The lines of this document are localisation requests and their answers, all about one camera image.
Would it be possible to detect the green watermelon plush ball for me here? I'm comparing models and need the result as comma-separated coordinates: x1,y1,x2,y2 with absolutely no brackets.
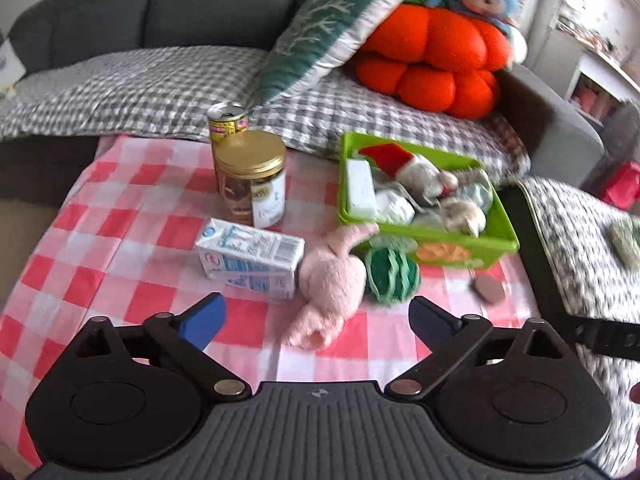
363,247,421,307

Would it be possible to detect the pink plush bunny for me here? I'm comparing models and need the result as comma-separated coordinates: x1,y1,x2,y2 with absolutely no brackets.
283,223,378,350

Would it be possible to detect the red santa hat doll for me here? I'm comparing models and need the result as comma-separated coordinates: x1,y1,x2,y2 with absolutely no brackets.
358,142,459,200

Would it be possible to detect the blue patterned sock doll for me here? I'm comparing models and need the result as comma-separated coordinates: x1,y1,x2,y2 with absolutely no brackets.
411,168,494,238

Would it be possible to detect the brown round coaster far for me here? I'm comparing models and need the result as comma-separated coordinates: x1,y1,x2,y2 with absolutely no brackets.
472,274,506,304

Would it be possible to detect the small milk carton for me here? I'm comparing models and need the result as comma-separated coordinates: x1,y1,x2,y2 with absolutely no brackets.
194,219,305,300

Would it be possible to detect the green quilted pouch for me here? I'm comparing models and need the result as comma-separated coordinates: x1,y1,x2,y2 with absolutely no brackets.
608,217,640,271

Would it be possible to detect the red checked tablecloth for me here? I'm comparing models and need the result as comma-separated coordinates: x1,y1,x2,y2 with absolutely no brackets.
0,134,544,470

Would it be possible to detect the green plastic biscuit box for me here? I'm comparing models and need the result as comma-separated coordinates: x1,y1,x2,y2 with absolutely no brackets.
337,132,520,269

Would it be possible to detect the white cloth in bin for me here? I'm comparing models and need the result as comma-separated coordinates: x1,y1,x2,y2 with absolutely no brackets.
374,183,416,226

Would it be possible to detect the white box inside bin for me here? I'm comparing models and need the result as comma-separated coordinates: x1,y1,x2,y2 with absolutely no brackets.
346,158,376,220

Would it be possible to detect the gold lid glass jar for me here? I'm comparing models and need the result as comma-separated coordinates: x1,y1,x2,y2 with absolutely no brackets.
214,130,286,229

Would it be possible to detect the yellow tin can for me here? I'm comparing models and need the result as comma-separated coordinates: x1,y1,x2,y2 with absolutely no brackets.
206,101,248,152

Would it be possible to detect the grey checked sofa blanket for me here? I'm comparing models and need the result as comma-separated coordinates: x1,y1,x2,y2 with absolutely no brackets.
1,46,530,183

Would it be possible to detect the orange pumpkin cushion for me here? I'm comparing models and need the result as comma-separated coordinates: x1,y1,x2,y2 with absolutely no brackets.
354,3,512,120

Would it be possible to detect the white plush toy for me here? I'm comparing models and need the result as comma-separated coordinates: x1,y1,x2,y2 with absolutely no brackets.
508,26,528,67

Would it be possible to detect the white bookshelf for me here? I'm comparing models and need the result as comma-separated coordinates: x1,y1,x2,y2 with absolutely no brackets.
525,0,639,122

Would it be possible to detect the grey fabric sofa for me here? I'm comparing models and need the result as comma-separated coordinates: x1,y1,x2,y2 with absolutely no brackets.
9,0,604,186

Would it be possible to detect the green and white pillow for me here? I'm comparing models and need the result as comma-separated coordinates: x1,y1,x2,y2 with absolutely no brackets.
256,0,404,105

